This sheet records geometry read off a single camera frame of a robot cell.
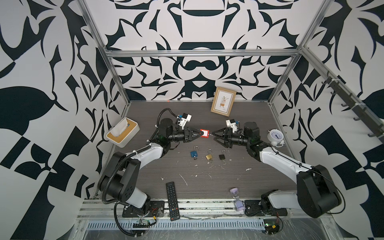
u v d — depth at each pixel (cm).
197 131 75
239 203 74
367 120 55
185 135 71
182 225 78
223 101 108
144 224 73
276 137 98
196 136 75
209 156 92
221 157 91
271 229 71
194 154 92
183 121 76
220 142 78
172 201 76
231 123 78
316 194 42
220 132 75
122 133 96
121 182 44
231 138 71
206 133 76
